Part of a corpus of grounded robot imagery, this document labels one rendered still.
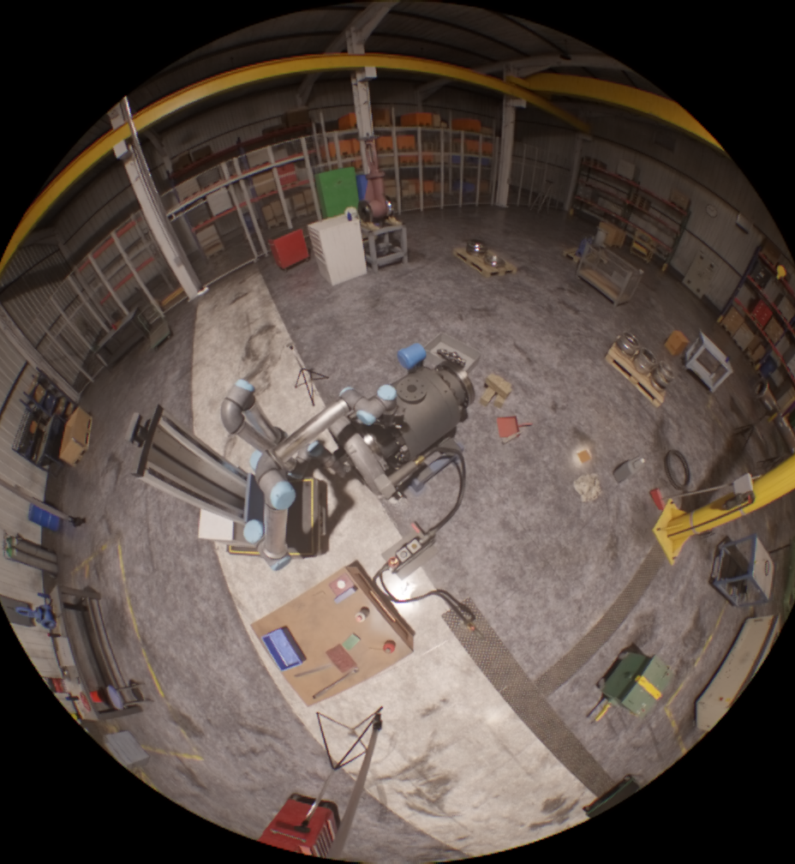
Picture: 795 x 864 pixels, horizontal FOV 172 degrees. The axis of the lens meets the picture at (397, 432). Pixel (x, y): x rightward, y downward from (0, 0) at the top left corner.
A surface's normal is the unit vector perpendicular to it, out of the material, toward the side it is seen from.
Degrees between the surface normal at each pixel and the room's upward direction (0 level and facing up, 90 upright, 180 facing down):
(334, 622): 0
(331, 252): 90
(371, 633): 0
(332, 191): 90
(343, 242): 90
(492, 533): 0
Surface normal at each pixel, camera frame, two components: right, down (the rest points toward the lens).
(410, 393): -0.06, -0.48
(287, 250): 0.66, 0.64
